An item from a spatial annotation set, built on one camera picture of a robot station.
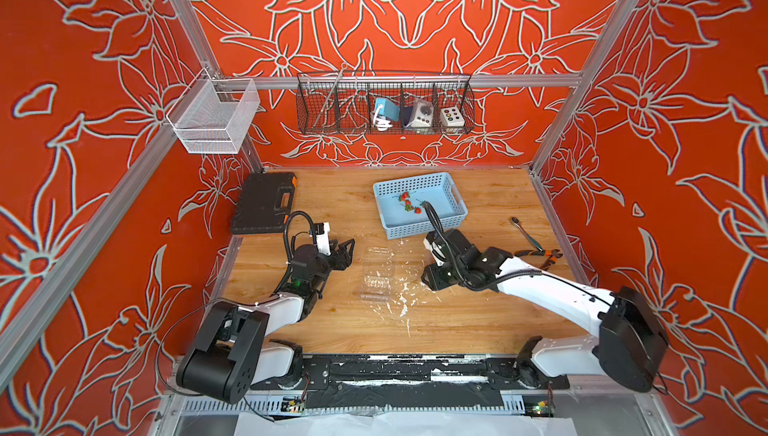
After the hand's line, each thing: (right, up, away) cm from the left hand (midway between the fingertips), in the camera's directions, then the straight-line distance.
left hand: (347, 240), depth 88 cm
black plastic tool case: (-31, +11, +16) cm, 36 cm away
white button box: (+33, +39, +7) cm, 52 cm away
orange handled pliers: (+65, -5, +5) cm, 66 cm away
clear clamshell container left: (+9, -9, +5) cm, 14 cm away
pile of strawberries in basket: (+20, +10, +19) cm, 30 cm away
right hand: (+22, -9, -7) cm, 25 cm away
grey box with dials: (+23, +39, +3) cm, 45 cm away
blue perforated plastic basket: (+18, +8, +18) cm, 27 cm away
